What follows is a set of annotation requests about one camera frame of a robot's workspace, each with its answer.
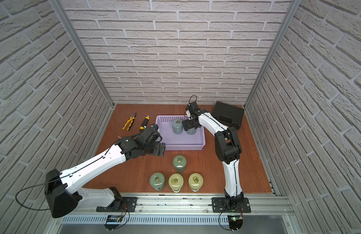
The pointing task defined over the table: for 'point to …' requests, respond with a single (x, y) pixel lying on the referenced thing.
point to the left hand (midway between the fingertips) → (160, 144)
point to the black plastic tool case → (230, 115)
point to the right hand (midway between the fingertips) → (194, 123)
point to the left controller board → (112, 218)
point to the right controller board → (235, 222)
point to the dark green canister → (179, 162)
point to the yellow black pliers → (131, 119)
